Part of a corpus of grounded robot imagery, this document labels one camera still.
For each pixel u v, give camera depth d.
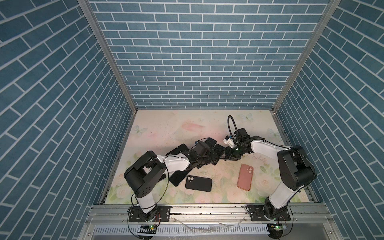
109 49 0.87
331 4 0.70
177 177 0.85
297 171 0.48
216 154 0.89
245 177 0.87
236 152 0.80
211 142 1.00
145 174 0.47
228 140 0.88
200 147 0.71
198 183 0.85
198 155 0.71
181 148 0.98
